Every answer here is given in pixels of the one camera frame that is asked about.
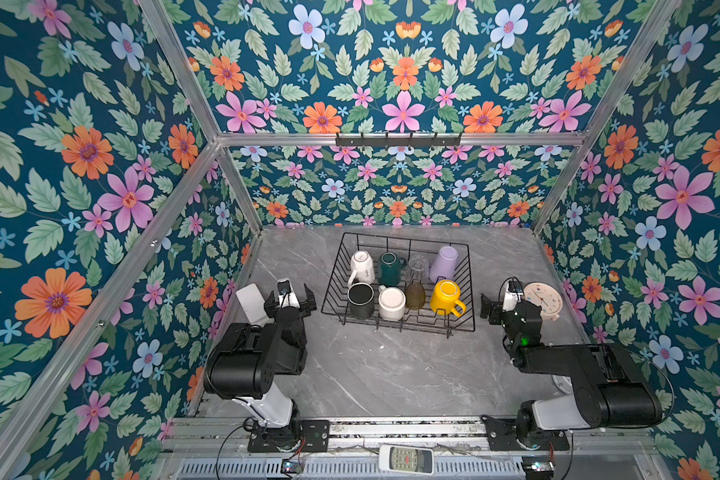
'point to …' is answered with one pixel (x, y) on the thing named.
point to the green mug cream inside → (389, 269)
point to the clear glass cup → (418, 269)
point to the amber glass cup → (415, 295)
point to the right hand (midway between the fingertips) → (500, 294)
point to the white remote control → (405, 459)
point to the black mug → (361, 300)
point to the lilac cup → (444, 264)
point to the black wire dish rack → (336, 305)
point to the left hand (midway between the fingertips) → (289, 281)
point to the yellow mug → (444, 298)
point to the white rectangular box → (253, 304)
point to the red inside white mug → (391, 303)
